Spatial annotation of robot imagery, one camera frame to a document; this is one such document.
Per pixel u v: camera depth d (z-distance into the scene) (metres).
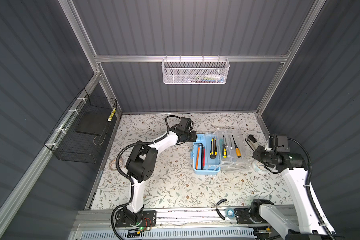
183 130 0.76
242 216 0.74
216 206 0.77
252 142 0.99
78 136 0.72
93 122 0.76
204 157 0.94
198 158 0.95
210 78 0.92
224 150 0.82
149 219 0.72
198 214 0.76
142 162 0.53
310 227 0.38
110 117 0.81
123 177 0.51
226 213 0.74
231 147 0.84
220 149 0.83
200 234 0.77
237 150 0.83
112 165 0.91
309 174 0.45
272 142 0.59
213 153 0.87
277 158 0.51
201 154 0.96
